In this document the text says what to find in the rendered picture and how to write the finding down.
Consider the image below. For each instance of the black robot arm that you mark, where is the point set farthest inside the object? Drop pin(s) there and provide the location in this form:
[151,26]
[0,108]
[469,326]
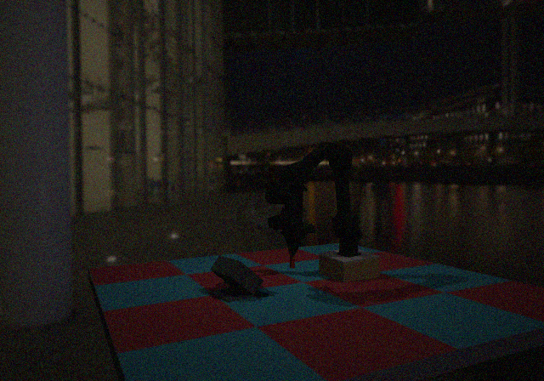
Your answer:
[289,190]

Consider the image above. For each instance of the dark grey sloped panel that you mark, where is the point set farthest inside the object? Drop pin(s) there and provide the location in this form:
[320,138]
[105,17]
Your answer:
[244,282]

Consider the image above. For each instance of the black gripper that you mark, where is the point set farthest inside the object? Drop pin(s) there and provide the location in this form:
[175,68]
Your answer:
[295,234]

